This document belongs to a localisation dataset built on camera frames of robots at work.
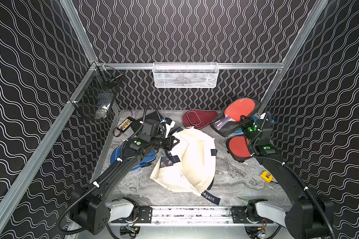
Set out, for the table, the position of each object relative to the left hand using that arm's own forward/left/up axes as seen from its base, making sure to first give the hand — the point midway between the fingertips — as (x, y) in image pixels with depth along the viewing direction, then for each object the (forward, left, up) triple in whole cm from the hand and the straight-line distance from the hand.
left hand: (178, 138), depth 74 cm
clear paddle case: (+13, -26, -1) cm, 29 cm away
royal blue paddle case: (-13, +12, +3) cm, 18 cm away
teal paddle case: (+11, -38, +6) cm, 40 cm away
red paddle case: (+33, -12, -20) cm, 40 cm away
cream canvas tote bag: (+6, -11, -23) cm, 27 cm away
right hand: (+15, -32, +4) cm, 35 cm away
